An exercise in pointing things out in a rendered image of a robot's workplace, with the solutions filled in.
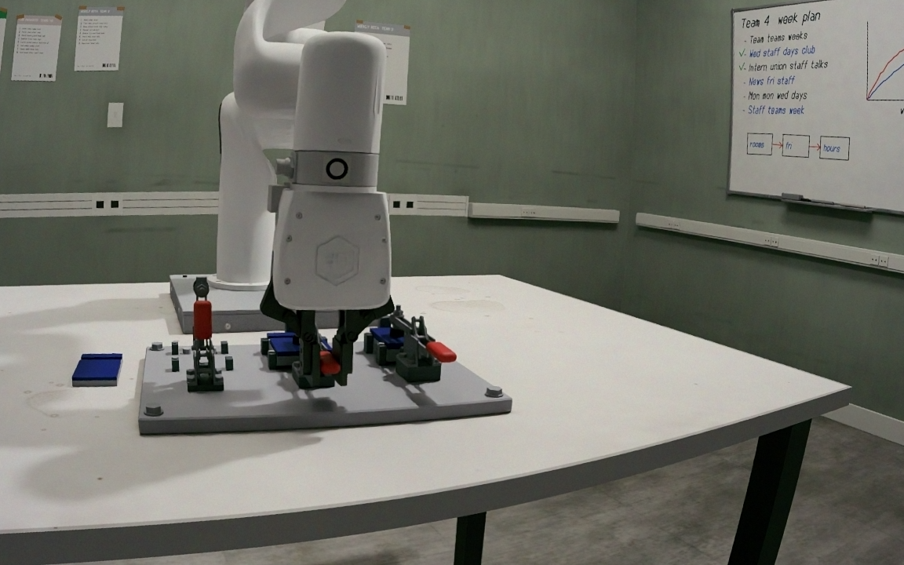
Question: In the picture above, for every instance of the grey toggle clamp with red handle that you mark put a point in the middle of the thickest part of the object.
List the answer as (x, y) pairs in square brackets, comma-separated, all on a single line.
[(419, 361)]

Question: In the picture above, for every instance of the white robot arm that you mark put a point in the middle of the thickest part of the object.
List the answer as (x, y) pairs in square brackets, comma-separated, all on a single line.
[(339, 99)]

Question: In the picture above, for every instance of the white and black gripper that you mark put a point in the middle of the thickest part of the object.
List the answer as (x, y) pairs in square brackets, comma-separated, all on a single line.
[(338, 257)]

